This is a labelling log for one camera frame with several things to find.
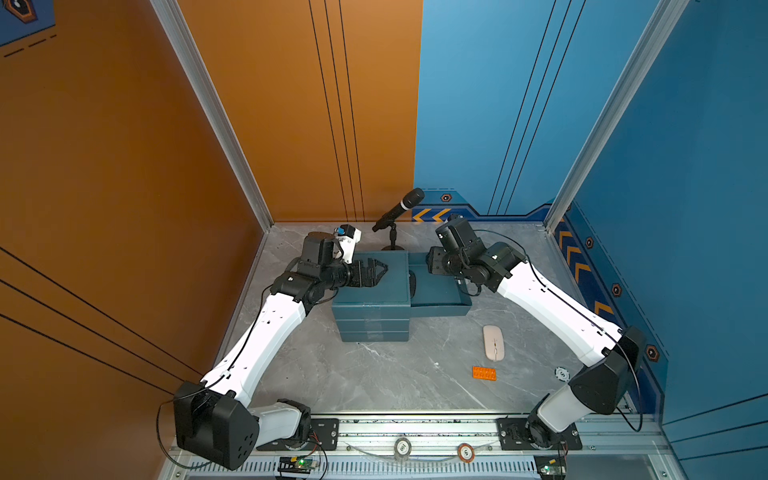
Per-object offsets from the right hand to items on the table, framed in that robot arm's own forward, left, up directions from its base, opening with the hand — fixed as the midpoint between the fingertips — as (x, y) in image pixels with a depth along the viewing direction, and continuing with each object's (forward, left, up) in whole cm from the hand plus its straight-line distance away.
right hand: (436, 258), depth 79 cm
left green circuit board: (-43, +35, -26) cm, 61 cm away
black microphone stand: (+20, +12, -13) cm, 26 cm away
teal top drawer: (-6, 0, -9) cm, 10 cm away
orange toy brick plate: (-21, -14, -24) cm, 35 cm away
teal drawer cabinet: (-13, +15, -5) cm, 20 cm away
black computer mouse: (-3, +6, -7) cm, 10 cm away
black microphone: (+16, +6, +6) cm, 19 cm away
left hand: (-2, +16, +1) cm, 16 cm away
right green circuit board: (-42, -26, -27) cm, 57 cm away
